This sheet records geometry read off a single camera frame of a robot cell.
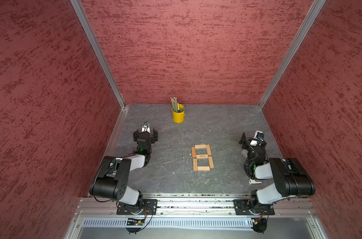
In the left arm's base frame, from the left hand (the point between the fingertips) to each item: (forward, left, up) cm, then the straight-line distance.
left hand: (146, 131), depth 93 cm
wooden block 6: (-20, -36, -10) cm, 43 cm away
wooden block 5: (-16, -42, -9) cm, 46 cm away
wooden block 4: (-8, -41, -9) cm, 43 cm away
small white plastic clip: (-27, -63, -8) cm, 70 cm away
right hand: (-3, -66, +1) cm, 66 cm away
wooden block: (-10, -31, -9) cm, 34 cm away
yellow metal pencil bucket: (+15, -20, -3) cm, 25 cm away
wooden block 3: (-18, -31, -9) cm, 37 cm away
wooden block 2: (-5, -35, -9) cm, 37 cm away
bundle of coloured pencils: (+21, -18, +3) cm, 28 cm away
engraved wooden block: (-12, -35, -9) cm, 39 cm away
